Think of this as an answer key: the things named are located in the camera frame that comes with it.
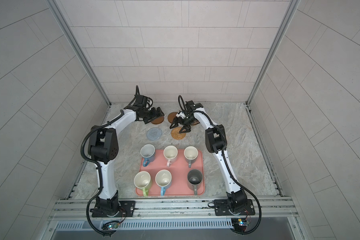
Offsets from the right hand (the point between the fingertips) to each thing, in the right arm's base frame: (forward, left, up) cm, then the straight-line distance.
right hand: (176, 128), depth 98 cm
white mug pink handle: (-17, +3, -1) cm, 18 cm away
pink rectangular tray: (-27, -1, -3) cm, 27 cm away
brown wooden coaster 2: (+12, +3, -2) cm, 13 cm away
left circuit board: (-50, +29, -1) cm, 58 cm away
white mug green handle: (-31, +18, -2) cm, 36 cm away
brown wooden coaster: (-1, +10, +10) cm, 14 cm away
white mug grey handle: (-19, -8, 0) cm, 20 cm away
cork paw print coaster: (-5, -12, +12) cm, 18 cm away
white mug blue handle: (-31, +7, -2) cm, 32 cm away
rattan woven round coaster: (-3, +1, -3) cm, 4 cm away
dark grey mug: (-33, -9, -1) cm, 35 cm away
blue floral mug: (-17, +17, +1) cm, 24 cm away
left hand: (+8, +8, +8) cm, 14 cm away
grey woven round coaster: (-1, +15, -3) cm, 15 cm away
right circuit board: (-53, -28, -5) cm, 60 cm away
